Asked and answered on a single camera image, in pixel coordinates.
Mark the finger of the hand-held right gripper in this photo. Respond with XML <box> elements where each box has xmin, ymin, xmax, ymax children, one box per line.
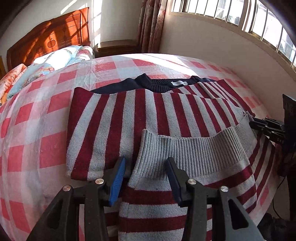
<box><xmin>249</xmin><ymin>118</ymin><xmax>286</xmax><ymax>130</ymax></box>
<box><xmin>252</xmin><ymin>128</ymin><xmax>286</xmax><ymax>142</ymax></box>

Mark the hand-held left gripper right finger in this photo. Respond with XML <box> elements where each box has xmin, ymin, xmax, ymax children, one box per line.
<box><xmin>165</xmin><ymin>157</ymin><xmax>265</xmax><ymax>241</ymax></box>

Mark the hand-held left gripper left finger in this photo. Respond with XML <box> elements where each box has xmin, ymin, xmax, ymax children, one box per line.
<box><xmin>26</xmin><ymin>156</ymin><xmax>126</xmax><ymax>241</ymax></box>

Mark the red grey striped navy sweater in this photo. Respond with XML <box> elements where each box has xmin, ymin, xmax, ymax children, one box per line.
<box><xmin>66</xmin><ymin>73</ymin><xmax>278</xmax><ymax>241</ymax></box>

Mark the bed with pink checked sheet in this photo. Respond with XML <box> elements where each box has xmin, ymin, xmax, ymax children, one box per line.
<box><xmin>0</xmin><ymin>53</ymin><xmax>285</xmax><ymax>241</ymax></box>

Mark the window with white bars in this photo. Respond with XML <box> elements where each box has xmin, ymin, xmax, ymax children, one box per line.
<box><xmin>169</xmin><ymin>0</ymin><xmax>296</xmax><ymax>72</ymax></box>

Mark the wooden nightstand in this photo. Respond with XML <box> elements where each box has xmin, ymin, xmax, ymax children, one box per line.
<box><xmin>97</xmin><ymin>39</ymin><xmax>139</xmax><ymax>58</ymax></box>

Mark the light blue floral quilt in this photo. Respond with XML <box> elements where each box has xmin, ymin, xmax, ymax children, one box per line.
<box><xmin>7</xmin><ymin>45</ymin><xmax>95</xmax><ymax>100</ymax></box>

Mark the orange floral pillow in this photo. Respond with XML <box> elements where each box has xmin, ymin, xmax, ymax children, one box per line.
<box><xmin>0</xmin><ymin>64</ymin><xmax>27</xmax><ymax>107</ymax></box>

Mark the pink floral curtain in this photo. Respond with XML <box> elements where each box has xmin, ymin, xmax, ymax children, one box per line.
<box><xmin>136</xmin><ymin>0</ymin><xmax>167</xmax><ymax>54</ymax></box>

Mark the carved orange wooden headboard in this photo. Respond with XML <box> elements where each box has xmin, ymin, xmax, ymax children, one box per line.
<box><xmin>6</xmin><ymin>7</ymin><xmax>90</xmax><ymax>72</ymax></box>

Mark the thin black cable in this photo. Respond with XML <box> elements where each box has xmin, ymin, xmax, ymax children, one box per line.
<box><xmin>272</xmin><ymin>175</ymin><xmax>288</xmax><ymax>218</ymax></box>

